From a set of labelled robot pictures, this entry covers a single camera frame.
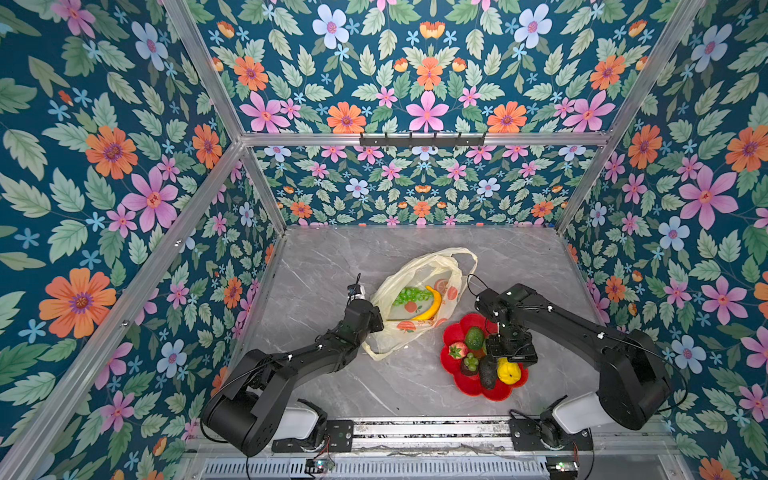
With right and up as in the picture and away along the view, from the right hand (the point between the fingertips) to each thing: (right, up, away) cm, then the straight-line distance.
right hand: (504, 365), depth 79 cm
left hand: (-34, +15, +10) cm, 39 cm away
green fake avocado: (-7, +5, +7) cm, 11 cm away
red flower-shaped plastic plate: (-8, -6, +1) cm, 10 cm away
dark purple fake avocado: (-4, -2, +1) cm, 5 cm away
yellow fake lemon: (+1, -2, -1) cm, 2 cm away
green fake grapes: (-24, +16, +19) cm, 35 cm away
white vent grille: (-32, -21, -8) cm, 40 cm away
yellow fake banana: (-16, +15, +17) cm, 28 cm away
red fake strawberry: (-12, +3, +3) cm, 13 cm away
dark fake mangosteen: (-9, 0, +1) cm, 9 cm away
